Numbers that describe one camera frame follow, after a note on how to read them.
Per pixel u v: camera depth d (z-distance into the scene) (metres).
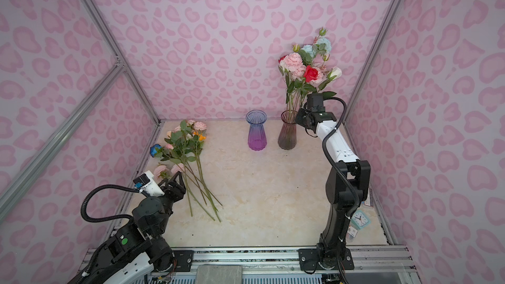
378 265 0.73
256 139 1.14
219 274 0.68
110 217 0.51
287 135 0.97
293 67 0.80
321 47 0.82
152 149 1.01
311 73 0.75
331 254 0.63
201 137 1.09
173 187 0.63
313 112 0.70
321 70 0.84
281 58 0.88
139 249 0.51
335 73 0.82
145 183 0.58
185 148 1.04
